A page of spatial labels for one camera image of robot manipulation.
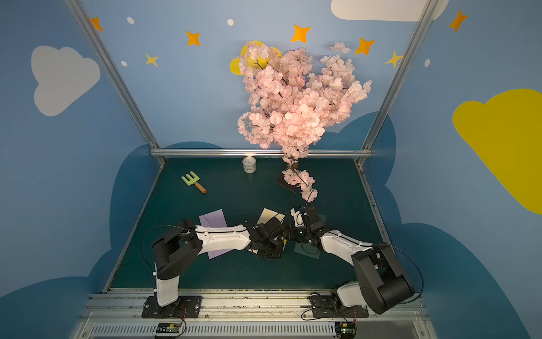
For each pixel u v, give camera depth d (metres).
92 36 0.74
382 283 0.43
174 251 0.48
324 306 0.75
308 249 0.77
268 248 0.75
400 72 0.85
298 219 0.82
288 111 0.64
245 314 0.73
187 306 0.74
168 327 0.72
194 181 1.12
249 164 1.14
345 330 0.73
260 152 1.26
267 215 0.99
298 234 0.79
